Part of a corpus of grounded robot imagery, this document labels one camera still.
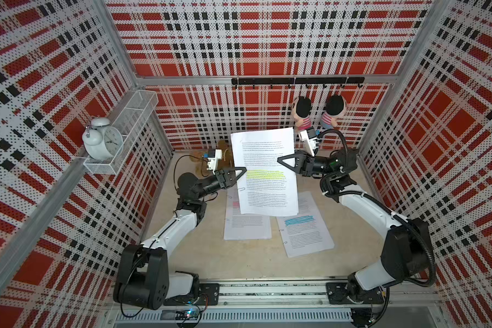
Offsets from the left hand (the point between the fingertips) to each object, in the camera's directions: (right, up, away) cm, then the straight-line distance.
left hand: (248, 170), depth 70 cm
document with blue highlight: (+25, -28, +20) cm, 43 cm away
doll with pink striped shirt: (+24, +29, +26) cm, 45 cm away
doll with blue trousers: (+40, +29, +23) cm, 54 cm away
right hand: (+11, +3, -6) cm, 13 cm away
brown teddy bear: (-8, +2, -1) cm, 8 cm away
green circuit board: (-20, -50, 0) cm, 54 cm away
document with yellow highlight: (+6, -6, -3) cm, 9 cm away
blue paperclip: (-2, -7, +1) cm, 7 cm away
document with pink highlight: (-4, -26, +23) cm, 35 cm away
